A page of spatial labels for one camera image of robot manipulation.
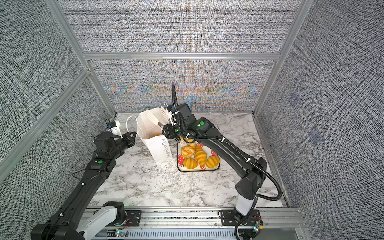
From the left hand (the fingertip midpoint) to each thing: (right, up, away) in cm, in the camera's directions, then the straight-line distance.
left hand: (137, 132), depth 78 cm
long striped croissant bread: (+34, -15, +14) cm, 40 cm away
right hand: (+16, +2, -4) cm, 17 cm away
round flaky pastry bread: (+26, -13, +16) cm, 33 cm away
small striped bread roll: (+29, -9, +21) cm, 37 cm away
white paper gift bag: (+1, -1, +21) cm, 22 cm away
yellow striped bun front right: (+41, -18, +10) cm, 46 cm away
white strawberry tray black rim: (+22, -21, +13) cm, 33 cm away
